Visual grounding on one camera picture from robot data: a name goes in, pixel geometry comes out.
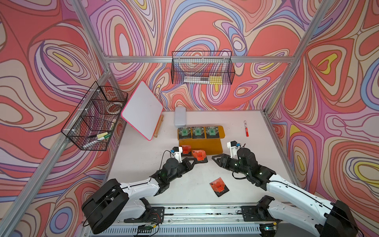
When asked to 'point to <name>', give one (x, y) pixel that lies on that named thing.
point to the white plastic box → (180, 117)
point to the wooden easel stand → (159, 126)
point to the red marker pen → (246, 129)
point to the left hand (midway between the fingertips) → (199, 161)
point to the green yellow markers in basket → (103, 136)
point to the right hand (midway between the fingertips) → (215, 162)
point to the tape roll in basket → (114, 103)
